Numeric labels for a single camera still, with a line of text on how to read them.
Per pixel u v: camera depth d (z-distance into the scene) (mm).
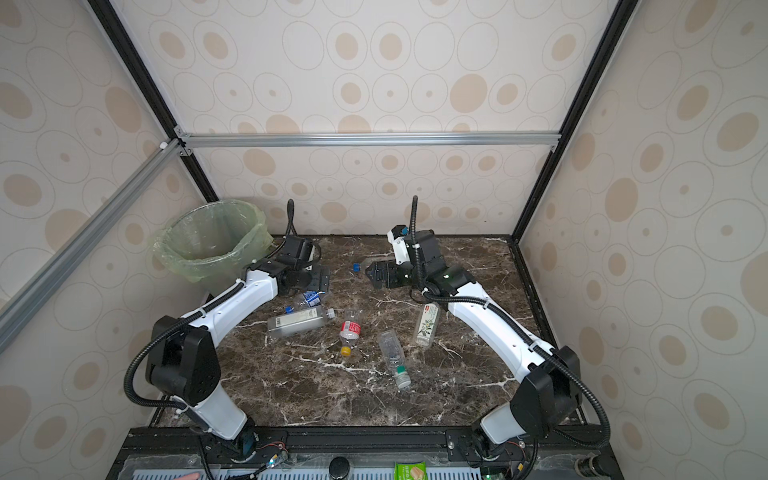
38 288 540
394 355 891
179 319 474
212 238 957
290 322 919
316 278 815
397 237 686
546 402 408
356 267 1070
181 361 453
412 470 691
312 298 970
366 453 730
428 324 896
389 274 673
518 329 456
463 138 1924
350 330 883
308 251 729
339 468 627
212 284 913
